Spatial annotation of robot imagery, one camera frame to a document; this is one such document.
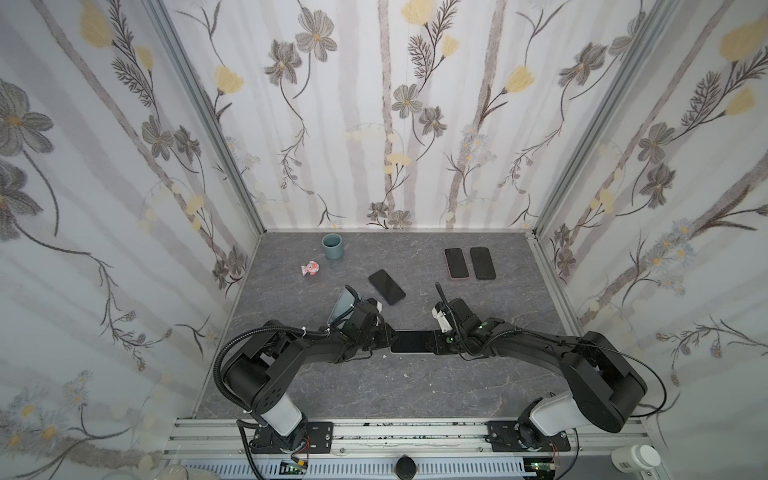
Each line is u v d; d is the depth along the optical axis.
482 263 1.12
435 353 0.79
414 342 0.89
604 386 0.44
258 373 0.47
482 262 1.13
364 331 0.74
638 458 0.64
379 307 0.88
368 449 0.73
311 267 1.05
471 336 0.67
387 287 1.05
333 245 1.08
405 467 0.63
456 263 1.15
